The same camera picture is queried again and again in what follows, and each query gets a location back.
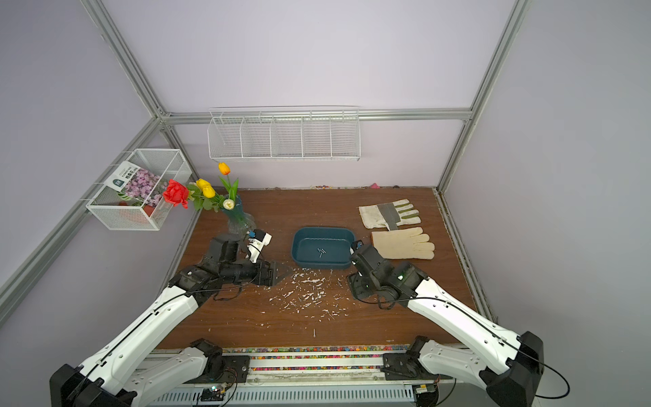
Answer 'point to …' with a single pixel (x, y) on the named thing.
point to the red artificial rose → (176, 194)
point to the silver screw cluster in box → (322, 251)
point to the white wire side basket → (113, 207)
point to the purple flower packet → (136, 184)
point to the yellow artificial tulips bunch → (202, 192)
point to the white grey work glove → (392, 214)
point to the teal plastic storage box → (322, 248)
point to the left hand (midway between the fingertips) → (281, 270)
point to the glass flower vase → (239, 222)
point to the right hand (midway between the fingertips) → (359, 277)
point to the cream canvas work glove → (409, 243)
